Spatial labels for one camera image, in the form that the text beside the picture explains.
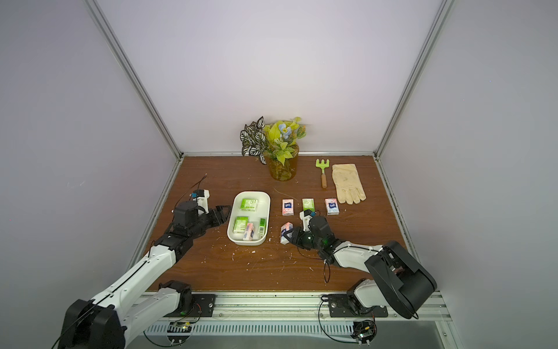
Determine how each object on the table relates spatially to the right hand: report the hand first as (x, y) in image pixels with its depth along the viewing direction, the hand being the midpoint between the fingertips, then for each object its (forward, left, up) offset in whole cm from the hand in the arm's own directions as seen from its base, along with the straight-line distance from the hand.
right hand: (284, 232), depth 84 cm
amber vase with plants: (+34, +5, +16) cm, 38 cm away
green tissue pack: (+16, -11, -5) cm, 20 cm away
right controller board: (-30, -28, -8) cm, 42 cm away
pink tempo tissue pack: (+13, -1, -4) cm, 14 cm away
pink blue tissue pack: (+15, -21, -5) cm, 27 cm away
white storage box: (+9, +16, -5) cm, 19 cm away
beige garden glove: (+30, -31, -8) cm, 44 cm away
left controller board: (-33, +35, -9) cm, 49 cm away
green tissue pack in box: (+4, +19, -3) cm, 20 cm away
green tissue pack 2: (+15, +17, -4) cm, 23 cm away
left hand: (+6, +22, +8) cm, 24 cm away
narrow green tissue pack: (+3, +10, -2) cm, 10 cm away
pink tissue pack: (+2, 0, -1) cm, 2 cm away
